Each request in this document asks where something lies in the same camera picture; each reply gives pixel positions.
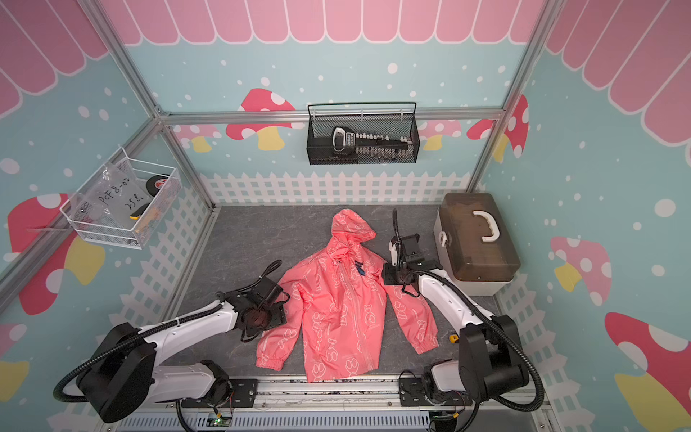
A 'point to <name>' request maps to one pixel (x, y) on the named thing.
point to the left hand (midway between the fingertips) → (275, 326)
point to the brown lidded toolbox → (474, 245)
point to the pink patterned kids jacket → (330, 317)
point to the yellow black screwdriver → (453, 337)
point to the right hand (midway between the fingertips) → (388, 272)
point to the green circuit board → (222, 421)
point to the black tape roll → (155, 183)
